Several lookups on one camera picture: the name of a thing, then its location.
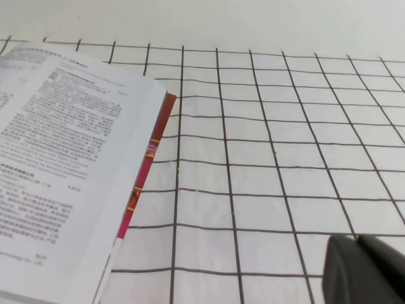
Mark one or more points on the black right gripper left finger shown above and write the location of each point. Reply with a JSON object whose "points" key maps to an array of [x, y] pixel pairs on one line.
{"points": [[349, 275]]}

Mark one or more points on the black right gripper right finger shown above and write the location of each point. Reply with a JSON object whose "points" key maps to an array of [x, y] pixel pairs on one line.
{"points": [[388, 261]]}

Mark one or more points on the white catalogue book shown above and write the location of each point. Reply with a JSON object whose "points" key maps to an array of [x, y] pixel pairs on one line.
{"points": [[78, 138]]}

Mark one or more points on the white black-grid tablecloth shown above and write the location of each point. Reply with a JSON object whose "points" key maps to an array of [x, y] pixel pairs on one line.
{"points": [[264, 157]]}

